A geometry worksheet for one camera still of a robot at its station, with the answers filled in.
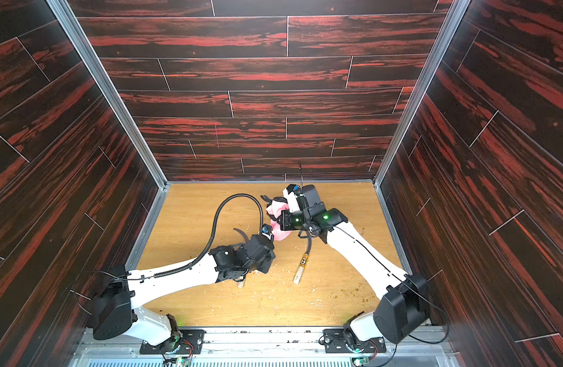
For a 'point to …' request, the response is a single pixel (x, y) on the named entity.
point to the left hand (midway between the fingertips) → (272, 255)
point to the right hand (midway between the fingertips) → (283, 216)
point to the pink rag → (275, 208)
